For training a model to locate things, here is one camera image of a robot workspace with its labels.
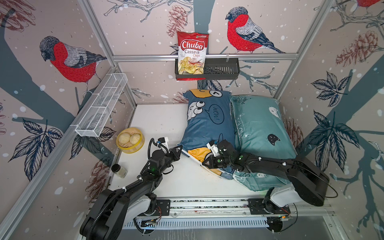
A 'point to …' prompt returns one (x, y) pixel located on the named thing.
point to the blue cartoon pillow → (210, 119)
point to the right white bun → (134, 138)
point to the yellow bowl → (129, 148)
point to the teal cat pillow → (261, 129)
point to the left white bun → (124, 138)
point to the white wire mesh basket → (93, 122)
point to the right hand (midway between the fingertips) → (202, 164)
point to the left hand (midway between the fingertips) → (185, 144)
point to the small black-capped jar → (120, 172)
